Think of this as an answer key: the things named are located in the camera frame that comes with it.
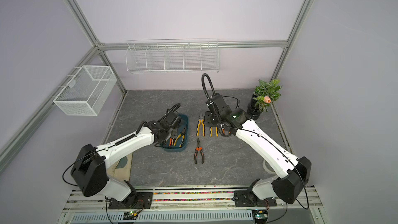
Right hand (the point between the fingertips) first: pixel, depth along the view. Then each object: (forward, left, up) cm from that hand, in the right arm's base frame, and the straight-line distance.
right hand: (208, 117), depth 75 cm
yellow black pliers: (+13, +4, -23) cm, 27 cm away
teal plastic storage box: (-2, +17, -23) cm, 29 cm away
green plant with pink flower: (+16, -32, 0) cm, 36 cm away
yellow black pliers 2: (+3, +16, -24) cm, 28 cm away
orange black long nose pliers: (-6, +6, -23) cm, 24 cm away
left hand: (0, +21, -13) cm, 25 cm away
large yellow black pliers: (+4, -2, -24) cm, 24 cm away
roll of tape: (-18, -32, -24) cm, 44 cm away
